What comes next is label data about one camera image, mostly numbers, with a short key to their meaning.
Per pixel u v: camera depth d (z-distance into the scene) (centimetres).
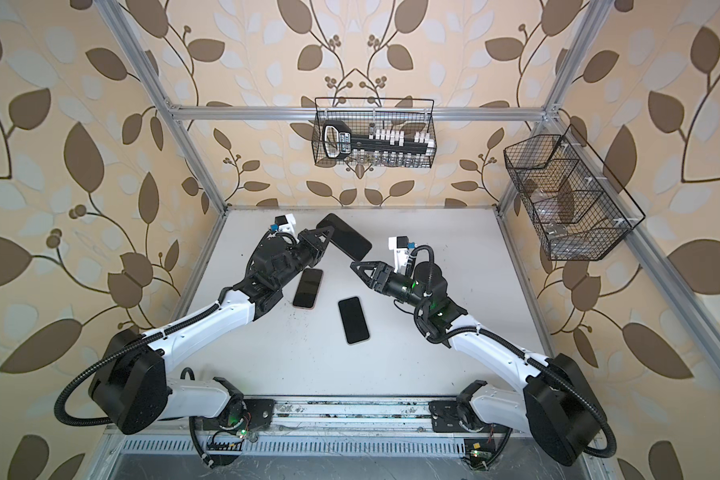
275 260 60
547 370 42
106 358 44
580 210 72
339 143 84
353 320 91
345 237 78
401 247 69
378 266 66
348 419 75
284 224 72
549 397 41
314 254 70
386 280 64
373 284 66
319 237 74
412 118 91
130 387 42
